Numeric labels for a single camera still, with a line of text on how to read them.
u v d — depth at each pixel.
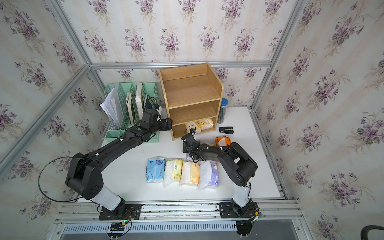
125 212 0.71
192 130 0.85
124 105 1.01
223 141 0.93
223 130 1.05
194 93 0.85
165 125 0.77
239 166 0.48
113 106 0.86
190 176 0.80
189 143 0.73
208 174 0.79
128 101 0.95
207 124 1.01
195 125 1.01
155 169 0.82
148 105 1.04
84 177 0.43
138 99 0.89
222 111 1.02
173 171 0.82
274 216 0.75
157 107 0.76
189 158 0.89
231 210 0.66
